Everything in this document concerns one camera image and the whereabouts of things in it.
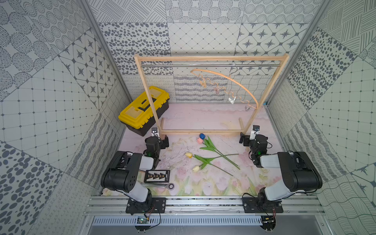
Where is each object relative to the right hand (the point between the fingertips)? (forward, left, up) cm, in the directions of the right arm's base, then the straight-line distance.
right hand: (249, 134), depth 95 cm
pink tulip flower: (-6, +25, -5) cm, 27 cm away
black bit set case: (-26, +58, -5) cm, 63 cm away
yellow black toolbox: (+6, +72, +13) cm, 73 cm away
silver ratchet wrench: (-31, +49, -6) cm, 59 cm away
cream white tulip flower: (-21, +35, -4) cm, 41 cm away
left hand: (-2, +60, +2) cm, 60 cm away
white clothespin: (+5, +15, +25) cm, 30 cm away
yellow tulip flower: (-17, +29, -4) cm, 33 cm away
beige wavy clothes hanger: (+36, +15, +11) cm, 41 cm away
